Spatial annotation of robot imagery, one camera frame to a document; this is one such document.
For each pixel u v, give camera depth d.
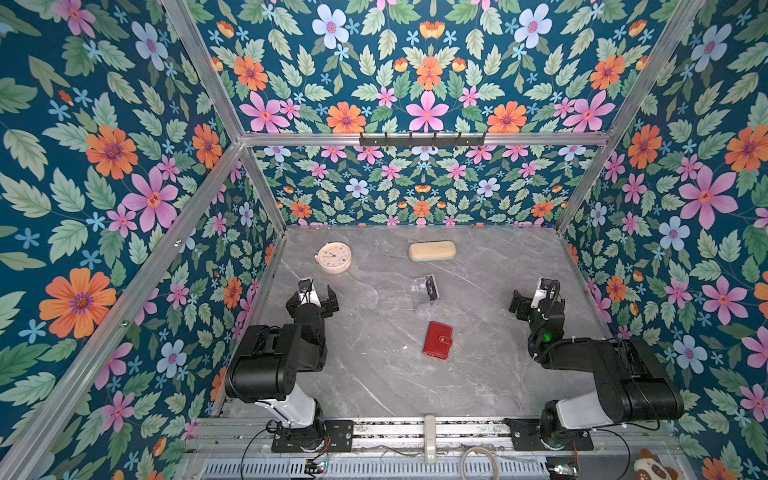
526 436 0.73
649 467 0.68
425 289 0.98
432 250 1.08
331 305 0.86
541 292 0.80
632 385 0.43
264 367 0.45
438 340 0.88
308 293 0.78
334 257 1.08
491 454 0.70
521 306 0.84
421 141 0.92
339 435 0.74
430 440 0.70
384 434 0.75
